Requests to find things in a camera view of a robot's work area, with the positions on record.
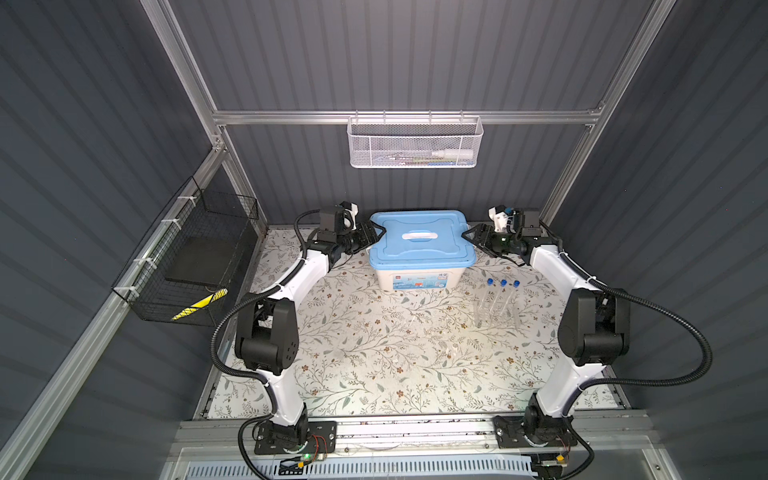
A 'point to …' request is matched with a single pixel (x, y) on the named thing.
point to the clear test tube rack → (495, 303)
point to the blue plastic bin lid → (421, 240)
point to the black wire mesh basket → (195, 212)
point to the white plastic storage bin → (421, 279)
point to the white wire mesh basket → (414, 142)
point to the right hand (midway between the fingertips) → (471, 239)
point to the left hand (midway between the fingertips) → (380, 233)
